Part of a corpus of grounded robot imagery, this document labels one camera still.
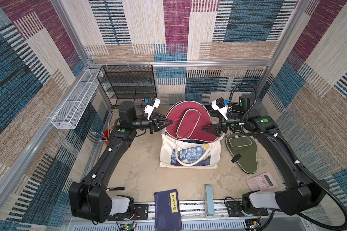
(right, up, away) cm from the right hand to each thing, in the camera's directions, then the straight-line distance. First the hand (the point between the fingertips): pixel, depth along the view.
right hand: (207, 122), depth 68 cm
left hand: (-16, 0, -3) cm, 17 cm away
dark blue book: (-18, -46, +4) cm, 50 cm away
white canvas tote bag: (-14, -16, +5) cm, 22 cm away
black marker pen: (-47, -37, +12) cm, 61 cm away
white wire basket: (-66, +4, +3) cm, 66 cm away
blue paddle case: (-5, -10, +2) cm, 11 cm away
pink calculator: (+34, -33, +13) cm, 50 cm away
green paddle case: (+29, -18, +25) cm, 42 cm away
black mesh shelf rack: (-47, +28, +40) cm, 68 cm away
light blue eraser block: (+3, -39, +5) cm, 40 cm away
